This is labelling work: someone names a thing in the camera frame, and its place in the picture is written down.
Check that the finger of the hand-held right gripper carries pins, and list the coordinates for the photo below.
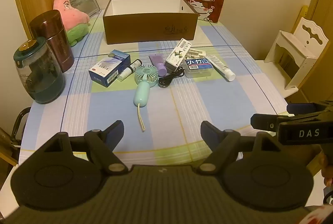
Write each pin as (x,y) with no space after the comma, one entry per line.
(264,122)
(307,108)

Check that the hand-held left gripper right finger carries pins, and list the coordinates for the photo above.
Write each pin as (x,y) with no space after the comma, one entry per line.
(208,132)

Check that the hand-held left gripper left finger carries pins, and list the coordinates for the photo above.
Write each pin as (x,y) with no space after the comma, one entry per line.
(115,132)

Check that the mint green handheld fan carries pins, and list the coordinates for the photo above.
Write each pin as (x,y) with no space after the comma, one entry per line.
(141,93)

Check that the small white medicine bottle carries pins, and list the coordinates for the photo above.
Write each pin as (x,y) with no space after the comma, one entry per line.
(128,70)

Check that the blue medicine box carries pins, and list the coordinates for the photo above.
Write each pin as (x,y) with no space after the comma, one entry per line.
(109,67)

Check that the white cream tube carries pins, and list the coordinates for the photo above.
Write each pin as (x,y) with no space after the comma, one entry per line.
(221,66)

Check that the clear plastic box blue label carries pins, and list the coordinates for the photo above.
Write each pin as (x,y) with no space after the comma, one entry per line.
(197,65)

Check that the purple cream tube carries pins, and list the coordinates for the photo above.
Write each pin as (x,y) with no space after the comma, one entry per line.
(158,63)

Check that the white ointment box green bird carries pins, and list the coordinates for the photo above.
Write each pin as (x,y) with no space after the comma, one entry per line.
(178,53)

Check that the brown cardboard box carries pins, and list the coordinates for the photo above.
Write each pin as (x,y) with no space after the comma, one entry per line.
(145,26)

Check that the person's right hand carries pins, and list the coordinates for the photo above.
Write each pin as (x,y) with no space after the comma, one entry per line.
(327,164)

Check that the checkered tablecloth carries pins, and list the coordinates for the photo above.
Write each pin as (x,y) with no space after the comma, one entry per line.
(208,99)

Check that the white wooden mini shelf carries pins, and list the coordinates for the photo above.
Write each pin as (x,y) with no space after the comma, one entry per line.
(299,44)

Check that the white blister pack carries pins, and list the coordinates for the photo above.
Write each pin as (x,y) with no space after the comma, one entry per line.
(197,52)

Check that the glass kettle with green lid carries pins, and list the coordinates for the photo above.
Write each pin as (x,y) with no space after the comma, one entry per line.
(39,75)

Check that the brown thermos flask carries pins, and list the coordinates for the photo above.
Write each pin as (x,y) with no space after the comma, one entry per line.
(58,39)

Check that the pink starfish plush toy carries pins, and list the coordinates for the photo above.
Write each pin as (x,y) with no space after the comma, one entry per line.
(70,13)

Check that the black metal chair frame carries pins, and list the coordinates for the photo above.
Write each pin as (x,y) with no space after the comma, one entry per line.
(19,119)

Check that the clear acrylic picture frame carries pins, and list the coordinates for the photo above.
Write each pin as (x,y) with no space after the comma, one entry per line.
(83,0)

